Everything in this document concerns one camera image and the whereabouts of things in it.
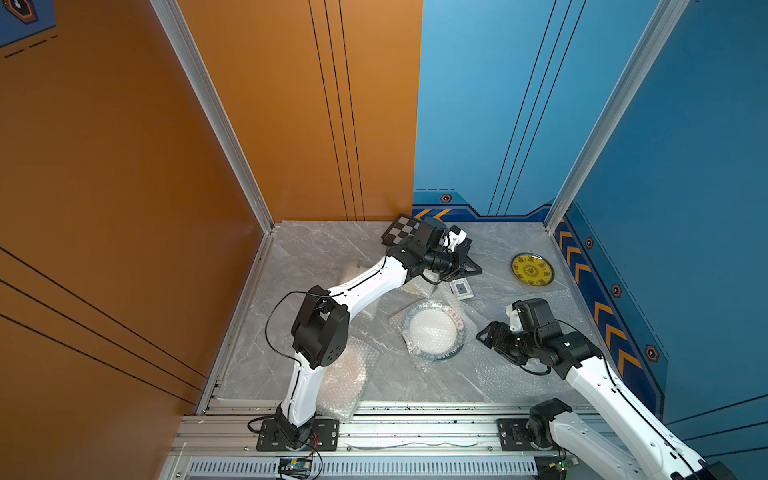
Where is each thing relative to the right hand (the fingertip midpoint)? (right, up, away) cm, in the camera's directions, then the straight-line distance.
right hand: (483, 340), depth 78 cm
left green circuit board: (-48, -29, -7) cm, 56 cm away
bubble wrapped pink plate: (-37, -11, +2) cm, 39 cm away
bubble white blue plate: (-11, 0, +11) cm, 16 cm away
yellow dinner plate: (+26, +17, +27) cm, 41 cm away
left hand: (0, +19, -1) cm, 19 cm away
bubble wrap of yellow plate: (+5, -12, +4) cm, 14 cm away
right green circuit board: (+14, -27, -9) cm, 32 cm away
